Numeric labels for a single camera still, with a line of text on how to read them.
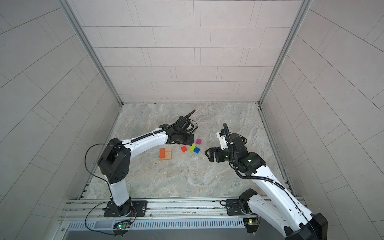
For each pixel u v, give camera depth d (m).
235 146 0.54
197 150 0.91
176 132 0.65
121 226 0.64
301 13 0.73
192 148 0.91
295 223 0.38
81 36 0.79
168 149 0.90
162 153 0.88
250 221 0.69
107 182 0.50
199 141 0.95
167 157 0.88
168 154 0.89
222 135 0.66
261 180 0.46
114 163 0.46
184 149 0.91
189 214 0.71
